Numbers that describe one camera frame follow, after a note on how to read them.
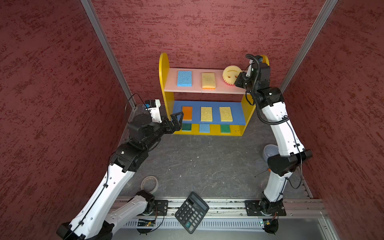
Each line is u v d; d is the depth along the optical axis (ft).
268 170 1.80
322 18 2.46
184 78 2.50
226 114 3.11
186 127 3.41
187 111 3.11
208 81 2.44
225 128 3.38
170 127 1.76
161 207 2.44
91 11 2.36
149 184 2.70
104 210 1.30
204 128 3.39
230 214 2.41
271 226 2.33
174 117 1.75
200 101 3.82
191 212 2.33
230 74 2.38
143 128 1.40
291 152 1.50
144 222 2.38
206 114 3.14
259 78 1.69
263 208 2.20
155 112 1.75
